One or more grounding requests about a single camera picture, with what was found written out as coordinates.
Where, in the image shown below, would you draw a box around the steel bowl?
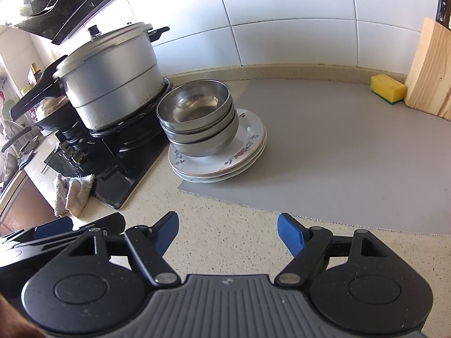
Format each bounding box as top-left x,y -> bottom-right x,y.
160,107 -> 236,144
168,120 -> 239,157
156,80 -> 233,131

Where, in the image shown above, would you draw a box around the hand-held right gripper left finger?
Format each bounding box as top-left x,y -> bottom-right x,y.
67,211 -> 180,287

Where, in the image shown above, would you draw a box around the large white plate red flowers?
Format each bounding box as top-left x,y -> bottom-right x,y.
172,137 -> 266,180

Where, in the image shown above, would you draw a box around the black handled knife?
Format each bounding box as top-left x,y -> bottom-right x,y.
435,0 -> 451,30

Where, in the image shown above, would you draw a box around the steel sink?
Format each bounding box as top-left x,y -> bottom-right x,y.
0,148 -> 25,194

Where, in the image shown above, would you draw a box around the yellow sponge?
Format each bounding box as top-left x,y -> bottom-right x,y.
370,74 -> 407,106

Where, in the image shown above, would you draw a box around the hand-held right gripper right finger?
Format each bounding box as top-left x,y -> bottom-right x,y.
275,213 -> 388,287

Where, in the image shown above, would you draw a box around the wooden knife block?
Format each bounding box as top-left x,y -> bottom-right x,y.
403,17 -> 451,117

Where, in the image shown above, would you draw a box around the black gas stove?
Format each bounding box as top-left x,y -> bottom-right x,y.
42,77 -> 177,209

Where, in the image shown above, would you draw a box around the black pan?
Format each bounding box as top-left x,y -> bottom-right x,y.
0,104 -> 80,154

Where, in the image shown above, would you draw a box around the aluminium pressure cooker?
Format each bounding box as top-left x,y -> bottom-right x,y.
10,30 -> 170,130

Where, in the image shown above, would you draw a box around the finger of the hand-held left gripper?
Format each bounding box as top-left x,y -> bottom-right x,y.
0,213 -> 126,258
0,217 -> 74,245

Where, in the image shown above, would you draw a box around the beige cloth rag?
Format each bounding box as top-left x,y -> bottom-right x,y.
53,173 -> 95,218

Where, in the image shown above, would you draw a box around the white plate with red flowers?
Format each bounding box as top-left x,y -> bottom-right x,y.
174,144 -> 266,184

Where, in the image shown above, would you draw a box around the person's left forearm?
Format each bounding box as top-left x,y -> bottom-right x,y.
0,294 -> 39,338

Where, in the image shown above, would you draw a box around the cream plate with small flowers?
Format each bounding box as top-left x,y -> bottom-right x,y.
168,108 -> 266,176

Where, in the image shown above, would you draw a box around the grey counter mat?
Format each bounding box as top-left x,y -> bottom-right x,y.
178,77 -> 451,236

